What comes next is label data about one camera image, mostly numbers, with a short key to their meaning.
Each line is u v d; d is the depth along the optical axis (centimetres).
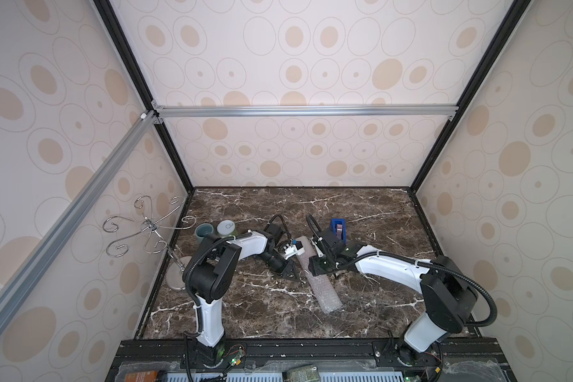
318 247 71
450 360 73
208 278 50
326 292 82
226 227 98
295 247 85
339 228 97
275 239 81
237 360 71
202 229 97
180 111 92
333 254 67
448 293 45
